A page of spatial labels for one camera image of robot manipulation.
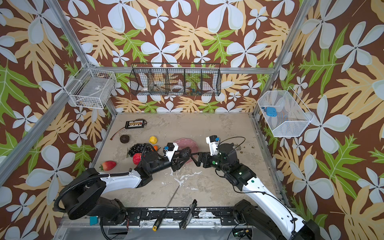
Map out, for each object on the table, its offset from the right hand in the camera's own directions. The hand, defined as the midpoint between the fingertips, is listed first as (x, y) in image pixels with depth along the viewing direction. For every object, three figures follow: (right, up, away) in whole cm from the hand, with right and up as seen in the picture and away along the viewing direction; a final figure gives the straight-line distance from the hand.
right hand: (194, 155), depth 72 cm
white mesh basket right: (+53, +20, +7) cm, 56 cm away
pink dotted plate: (-6, +3, +32) cm, 33 cm away
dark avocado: (-5, +1, +2) cm, 5 cm away
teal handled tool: (-51, -33, +2) cm, 60 cm away
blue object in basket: (+45, +23, +15) cm, 53 cm away
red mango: (-51, -9, +16) cm, 54 cm away
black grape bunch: (-36, 0, +24) cm, 43 cm away
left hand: (-4, 0, +6) cm, 7 cm away
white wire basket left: (-60, +37, +15) cm, 72 cm away
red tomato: (-34, -5, +17) cm, 38 cm away
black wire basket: (-16, +46, +26) cm, 55 cm away
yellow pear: (-28, +5, +29) cm, 40 cm away
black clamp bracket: (-5, -33, 0) cm, 33 cm away
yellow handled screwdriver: (-16, -30, +2) cm, 34 cm away
